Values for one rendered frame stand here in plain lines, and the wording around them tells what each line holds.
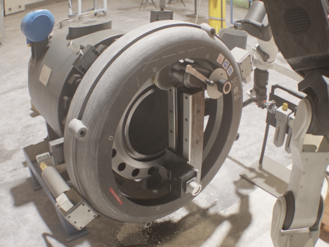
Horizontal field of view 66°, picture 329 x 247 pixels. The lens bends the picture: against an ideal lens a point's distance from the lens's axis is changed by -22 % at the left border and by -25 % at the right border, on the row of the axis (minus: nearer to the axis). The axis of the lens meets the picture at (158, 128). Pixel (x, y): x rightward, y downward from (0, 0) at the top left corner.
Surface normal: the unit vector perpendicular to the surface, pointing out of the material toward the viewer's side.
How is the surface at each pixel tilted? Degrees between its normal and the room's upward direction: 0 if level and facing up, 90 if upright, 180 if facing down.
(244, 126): 0
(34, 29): 90
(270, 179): 0
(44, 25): 90
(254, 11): 45
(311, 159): 72
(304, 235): 20
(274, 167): 0
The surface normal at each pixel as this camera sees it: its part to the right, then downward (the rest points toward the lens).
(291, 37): -0.75, 0.16
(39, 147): 0.00, -0.87
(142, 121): -0.46, -0.51
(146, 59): 0.57, 0.27
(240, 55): -0.30, -0.68
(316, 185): -0.08, 0.20
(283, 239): -0.07, -0.18
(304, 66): -0.76, -0.10
